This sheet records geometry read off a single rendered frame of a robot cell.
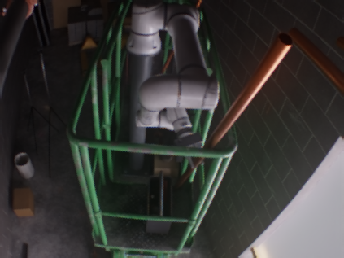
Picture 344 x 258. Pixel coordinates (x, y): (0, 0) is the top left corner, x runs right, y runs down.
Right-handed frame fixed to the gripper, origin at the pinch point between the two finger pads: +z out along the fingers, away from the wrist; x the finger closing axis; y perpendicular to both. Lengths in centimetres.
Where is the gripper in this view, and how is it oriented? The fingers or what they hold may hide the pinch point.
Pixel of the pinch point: (196, 162)
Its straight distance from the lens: 142.8
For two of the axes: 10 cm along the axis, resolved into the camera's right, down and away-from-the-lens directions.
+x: 9.4, -2.8, 2.0
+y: 1.0, -3.5, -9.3
